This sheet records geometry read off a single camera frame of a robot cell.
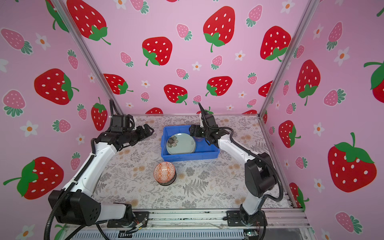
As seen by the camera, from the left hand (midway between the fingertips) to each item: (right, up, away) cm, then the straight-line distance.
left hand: (148, 132), depth 80 cm
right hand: (+25, +2, +7) cm, 26 cm away
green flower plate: (+15, -8, +21) cm, 27 cm away
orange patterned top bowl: (+8, -23, +3) cm, 25 cm away
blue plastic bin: (+31, -14, +23) cm, 41 cm away
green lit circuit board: (+53, -49, -9) cm, 73 cm away
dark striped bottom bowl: (+13, -27, -1) cm, 30 cm away
